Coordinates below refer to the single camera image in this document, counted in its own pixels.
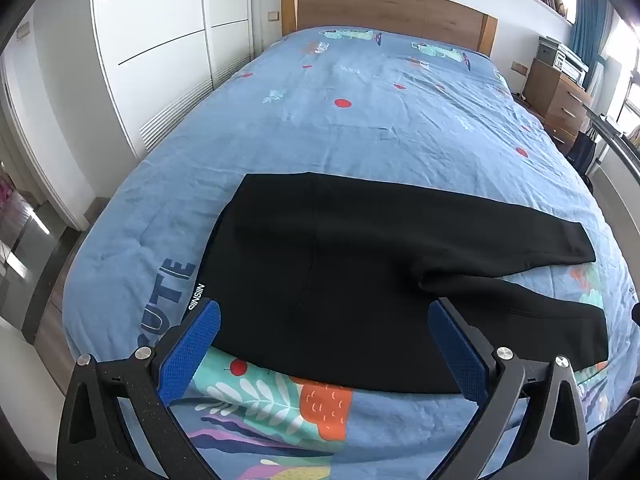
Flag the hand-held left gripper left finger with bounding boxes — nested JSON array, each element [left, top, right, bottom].
[[56, 300, 223, 480]]

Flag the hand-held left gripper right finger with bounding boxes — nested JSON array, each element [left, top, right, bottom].
[[426, 297, 591, 480]]

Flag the black pants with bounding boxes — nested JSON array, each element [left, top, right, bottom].
[[182, 172, 610, 395]]

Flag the bed with blue printed sheet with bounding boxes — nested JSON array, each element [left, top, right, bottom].
[[62, 27, 640, 480]]

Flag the wooden dresser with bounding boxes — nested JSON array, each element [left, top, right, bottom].
[[522, 57, 593, 153]]

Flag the grey device on cabinet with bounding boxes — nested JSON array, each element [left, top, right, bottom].
[[537, 36, 590, 83]]

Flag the window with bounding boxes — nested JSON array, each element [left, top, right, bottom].
[[600, 30, 640, 146]]

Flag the white wardrobe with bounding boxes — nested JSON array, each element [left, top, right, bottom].
[[90, 0, 256, 158]]

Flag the blue curtain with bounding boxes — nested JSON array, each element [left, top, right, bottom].
[[570, 0, 608, 96]]

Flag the wooden headboard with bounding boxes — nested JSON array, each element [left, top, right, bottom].
[[281, 0, 499, 56]]

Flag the metal rail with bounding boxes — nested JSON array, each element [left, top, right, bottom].
[[582, 102, 640, 181]]

